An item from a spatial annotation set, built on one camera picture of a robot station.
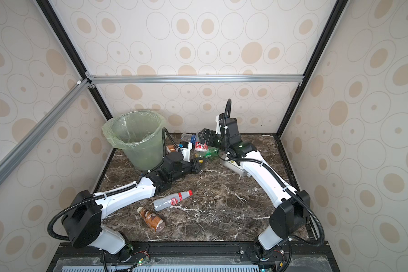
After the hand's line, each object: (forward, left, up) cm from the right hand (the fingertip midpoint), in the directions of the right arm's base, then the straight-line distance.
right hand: (205, 135), depth 77 cm
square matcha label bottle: (+2, -15, -26) cm, 31 cm away
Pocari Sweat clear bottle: (+25, +14, -27) cm, 40 cm away
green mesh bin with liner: (+20, +41, -17) cm, 49 cm away
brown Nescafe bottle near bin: (+14, +22, -25) cm, 36 cm away
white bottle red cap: (-20, +17, -27) cm, 37 cm away
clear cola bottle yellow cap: (-5, +2, -3) cm, 7 cm away
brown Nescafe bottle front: (-31, +23, -26) cm, 46 cm away
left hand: (-9, -2, -6) cm, 11 cm away
